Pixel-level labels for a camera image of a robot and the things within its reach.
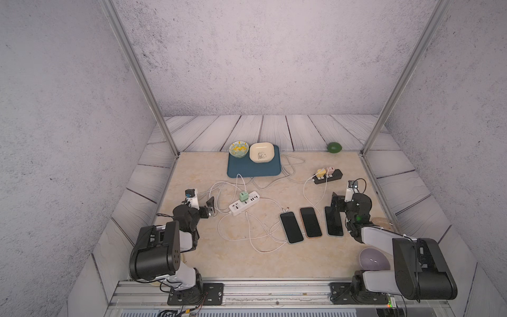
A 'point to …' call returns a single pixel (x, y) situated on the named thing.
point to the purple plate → (372, 259)
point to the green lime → (334, 147)
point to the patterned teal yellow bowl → (239, 148)
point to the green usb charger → (243, 196)
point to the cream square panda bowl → (262, 152)
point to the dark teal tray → (245, 167)
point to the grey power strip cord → (289, 170)
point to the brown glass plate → (383, 222)
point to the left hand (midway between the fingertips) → (206, 197)
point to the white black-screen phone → (291, 228)
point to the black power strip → (337, 174)
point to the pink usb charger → (331, 170)
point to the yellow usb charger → (323, 171)
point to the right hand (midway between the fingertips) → (347, 192)
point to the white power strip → (253, 197)
